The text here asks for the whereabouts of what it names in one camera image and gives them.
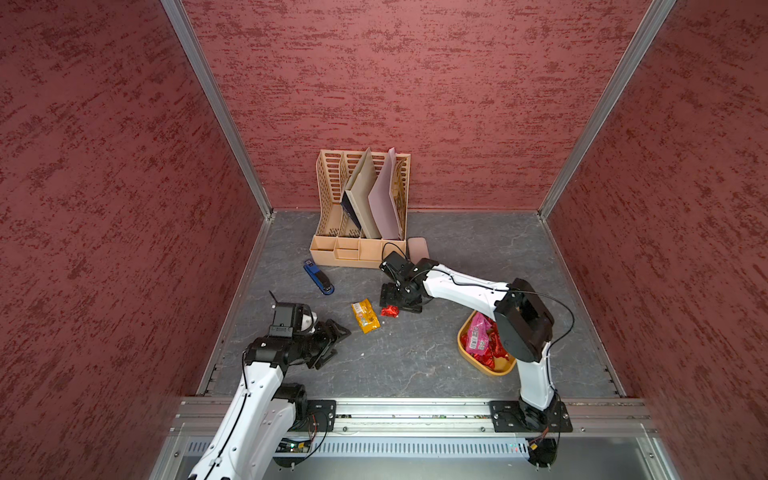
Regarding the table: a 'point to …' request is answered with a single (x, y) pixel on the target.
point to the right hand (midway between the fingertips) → (392, 311)
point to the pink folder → (383, 203)
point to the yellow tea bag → (366, 316)
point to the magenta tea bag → (477, 336)
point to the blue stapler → (318, 277)
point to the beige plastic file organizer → (338, 239)
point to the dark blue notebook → (347, 206)
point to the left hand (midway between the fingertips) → (344, 347)
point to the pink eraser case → (418, 248)
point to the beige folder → (359, 193)
